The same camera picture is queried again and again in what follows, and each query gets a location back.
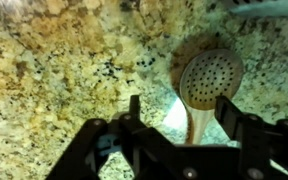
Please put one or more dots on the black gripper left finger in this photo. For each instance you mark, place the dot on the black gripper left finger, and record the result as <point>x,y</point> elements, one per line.
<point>84,153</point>

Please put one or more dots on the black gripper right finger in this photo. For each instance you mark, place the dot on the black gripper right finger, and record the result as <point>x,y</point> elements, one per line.
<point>257,146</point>

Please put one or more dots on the perforated wooden spoon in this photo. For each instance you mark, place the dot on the perforated wooden spoon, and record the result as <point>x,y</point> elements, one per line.
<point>210,78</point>

